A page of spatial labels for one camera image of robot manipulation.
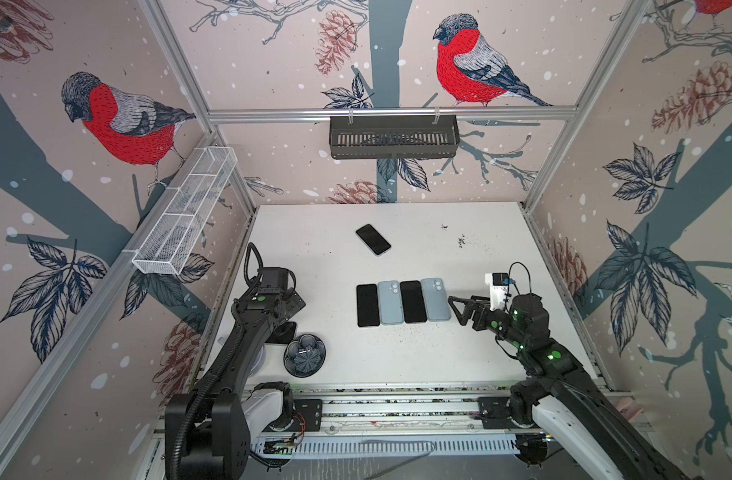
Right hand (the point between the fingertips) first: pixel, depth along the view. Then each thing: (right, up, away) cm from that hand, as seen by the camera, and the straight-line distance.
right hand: (458, 302), depth 77 cm
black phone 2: (-25, -4, +17) cm, 30 cm away
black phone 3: (-10, -4, +16) cm, 19 cm away
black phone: (-21, +14, +35) cm, 43 cm away
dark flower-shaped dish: (-42, -16, +5) cm, 46 cm away
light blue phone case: (-17, -4, +16) cm, 24 cm away
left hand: (-49, -4, +6) cm, 49 cm away
